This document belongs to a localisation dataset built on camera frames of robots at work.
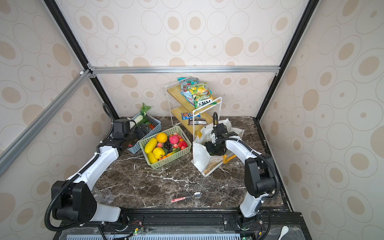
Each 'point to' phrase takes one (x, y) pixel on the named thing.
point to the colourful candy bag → (185, 82)
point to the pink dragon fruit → (174, 139)
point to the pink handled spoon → (196, 195)
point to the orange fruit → (161, 137)
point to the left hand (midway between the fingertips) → (148, 126)
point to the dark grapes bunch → (168, 146)
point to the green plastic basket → (176, 129)
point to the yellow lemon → (158, 152)
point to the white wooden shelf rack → (182, 112)
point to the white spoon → (284, 230)
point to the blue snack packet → (185, 115)
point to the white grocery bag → (205, 162)
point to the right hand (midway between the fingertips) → (209, 151)
